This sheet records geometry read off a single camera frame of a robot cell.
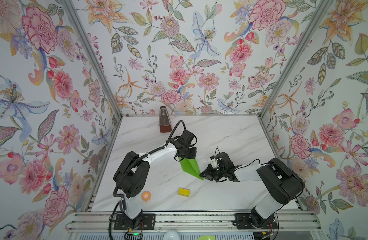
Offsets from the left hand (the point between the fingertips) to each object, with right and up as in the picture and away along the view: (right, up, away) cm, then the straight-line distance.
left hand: (197, 156), depth 89 cm
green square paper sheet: (-4, -7, +4) cm, 9 cm away
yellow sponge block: (-8, -19, -6) cm, 21 cm away
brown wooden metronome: (-21, +20, +18) cm, 34 cm away
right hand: (+1, -11, +1) cm, 11 cm away
